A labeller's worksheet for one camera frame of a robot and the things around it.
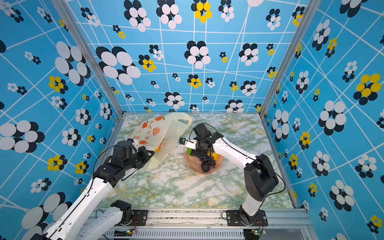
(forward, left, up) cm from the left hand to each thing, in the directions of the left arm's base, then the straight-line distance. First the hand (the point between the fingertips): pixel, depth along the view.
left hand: (156, 150), depth 76 cm
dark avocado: (-3, -26, -13) cm, 29 cm away
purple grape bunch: (+2, -28, -13) cm, 31 cm away
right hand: (+8, -20, -9) cm, 23 cm away
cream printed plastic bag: (+14, +2, -5) cm, 15 cm away
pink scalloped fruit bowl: (+1, -20, -17) cm, 26 cm away
